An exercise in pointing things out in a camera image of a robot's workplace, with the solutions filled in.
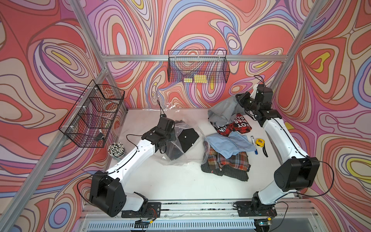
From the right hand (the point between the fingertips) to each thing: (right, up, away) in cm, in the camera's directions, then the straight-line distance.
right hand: (235, 98), depth 81 cm
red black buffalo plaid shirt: (+11, -15, +23) cm, 30 cm away
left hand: (-36, -20, +3) cm, 41 cm away
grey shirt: (-7, -8, 0) cm, 11 cm away
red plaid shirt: (+4, -36, +2) cm, 37 cm away
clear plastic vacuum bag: (-23, -35, +15) cm, 45 cm away
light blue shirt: (-2, -29, +7) cm, 29 cm away
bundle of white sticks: (-64, -29, -6) cm, 71 cm away
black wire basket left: (-79, -15, -7) cm, 80 cm away
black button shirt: (-29, -25, +18) cm, 42 cm away
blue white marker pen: (+19, -28, +17) cm, 39 cm away
